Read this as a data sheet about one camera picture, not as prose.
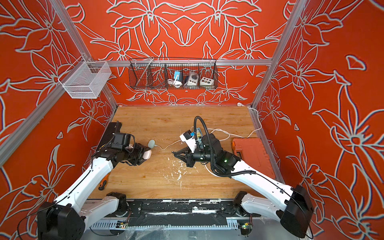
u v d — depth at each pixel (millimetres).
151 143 961
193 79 907
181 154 634
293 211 379
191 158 600
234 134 1005
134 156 685
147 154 781
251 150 881
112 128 1076
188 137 598
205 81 944
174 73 834
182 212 727
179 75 846
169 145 928
